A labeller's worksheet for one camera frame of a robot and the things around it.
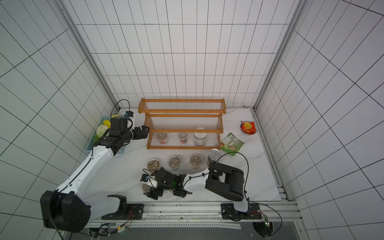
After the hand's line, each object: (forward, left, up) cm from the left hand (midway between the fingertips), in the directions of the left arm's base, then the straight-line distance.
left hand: (140, 131), depth 83 cm
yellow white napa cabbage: (+16, +31, -13) cm, 37 cm away
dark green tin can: (-11, -42, -7) cm, 44 cm away
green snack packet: (+2, -56, -18) cm, 59 cm away
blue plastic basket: (-1, +34, -12) cm, 37 cm away
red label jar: (-12, -32, -13) cm, 36 cm away
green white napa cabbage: (+8, +30, -9) cm, 32 cm away
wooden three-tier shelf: (+15, -21, -12) cm, 28 cm away
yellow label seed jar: (-14, -7, -13) cm, 20 cm away
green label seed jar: (-13, -20, -13) cm, 27 cm away
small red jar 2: (+4, -24, -11) cm, 26 cm away
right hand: (-27, -5, -14) cm, 30 cm away
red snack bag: (+13, -69, -13) cm, 71 cm away
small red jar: (+4, -10, -12) cm, 16 cm away
